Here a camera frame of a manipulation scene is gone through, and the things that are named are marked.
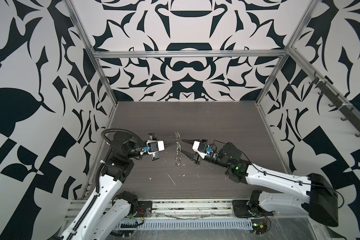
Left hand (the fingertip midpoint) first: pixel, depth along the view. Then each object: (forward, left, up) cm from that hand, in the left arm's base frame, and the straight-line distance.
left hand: (175, 136), depth 59 cm
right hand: (-1, -3, -4) cm, 5 cm away
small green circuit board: (-28, -38, -36) cm, 60 cm away
